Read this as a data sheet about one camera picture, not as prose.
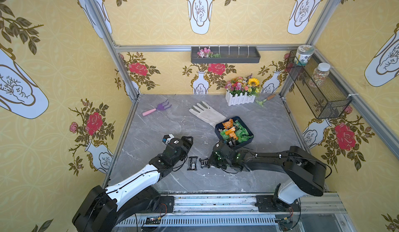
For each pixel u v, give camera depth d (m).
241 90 1.06
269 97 1.21
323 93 0.82
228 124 0.97
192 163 0.86
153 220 0.73
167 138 0.77
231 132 0.95
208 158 0.87
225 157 0.66
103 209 0.40
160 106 1.16
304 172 0.44
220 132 0.97
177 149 0.64
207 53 0.88
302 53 0.85
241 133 0.95
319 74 0.72
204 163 0.86
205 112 1.11
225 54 0.92
